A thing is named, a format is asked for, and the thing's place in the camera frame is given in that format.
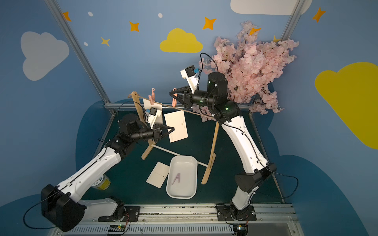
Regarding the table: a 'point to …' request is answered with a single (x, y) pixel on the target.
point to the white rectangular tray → (182, 178)
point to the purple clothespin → (177, 177)
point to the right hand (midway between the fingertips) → (174, 92)
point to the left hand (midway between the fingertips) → (174, 127)
